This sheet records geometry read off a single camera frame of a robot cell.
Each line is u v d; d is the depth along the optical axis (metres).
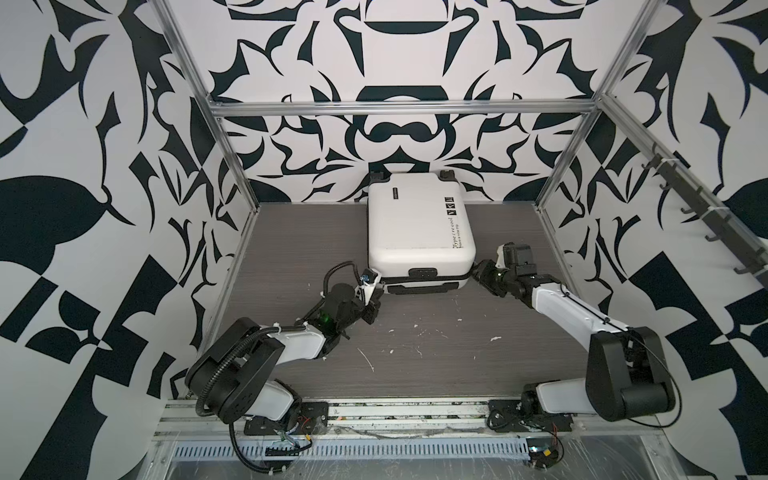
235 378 0.43
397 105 0.93
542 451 0.71
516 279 0.69
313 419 0.74
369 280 0.76
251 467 0.68
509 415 0.74
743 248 0.55
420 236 0.85
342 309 0.68
